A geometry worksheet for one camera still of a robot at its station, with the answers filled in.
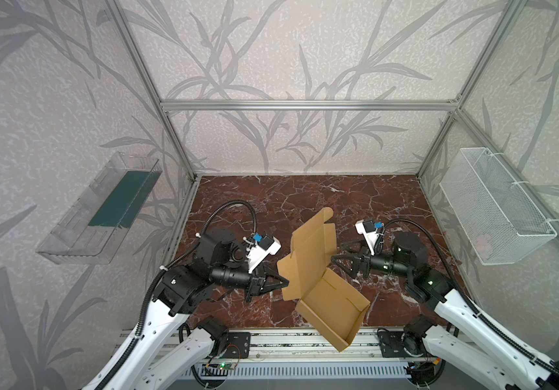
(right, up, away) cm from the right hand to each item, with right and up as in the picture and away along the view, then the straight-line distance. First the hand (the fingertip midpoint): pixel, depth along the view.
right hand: (337, 252), depth 69 cm
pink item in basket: (+46, +1, +4) cm, 46 cm away
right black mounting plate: (+18, -30, +5) cm, 35 cm away
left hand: (-15, -6, -12) cm, 19 cm away
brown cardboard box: (-2, -16, +2) cm, 17 cm away
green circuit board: (-33, -34, +2) cm, 47 cm away
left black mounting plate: (-30, -29, +4) cm, 42 cm away
